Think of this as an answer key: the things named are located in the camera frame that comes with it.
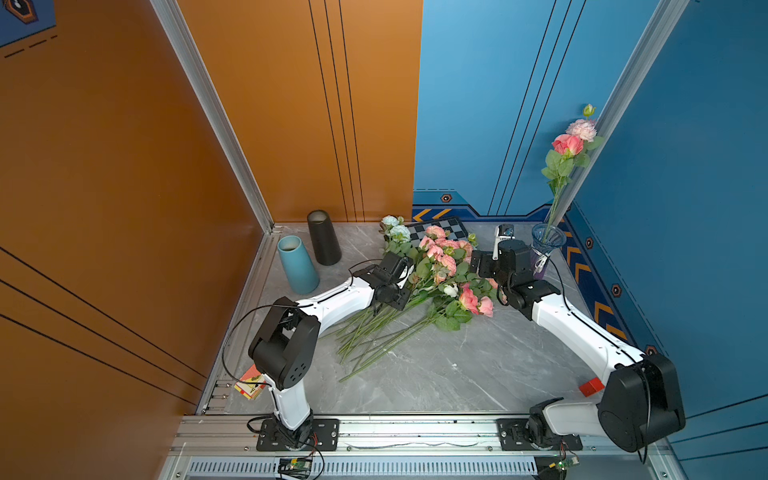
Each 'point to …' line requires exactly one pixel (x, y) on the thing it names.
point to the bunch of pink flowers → (447, 288)
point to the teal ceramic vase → (302, 276)
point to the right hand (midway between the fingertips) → (488, 252)
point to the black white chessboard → (452, 227)
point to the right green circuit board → (565, 462)
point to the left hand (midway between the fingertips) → (403, 290)
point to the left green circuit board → (300, 463)
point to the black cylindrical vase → (325, 242)
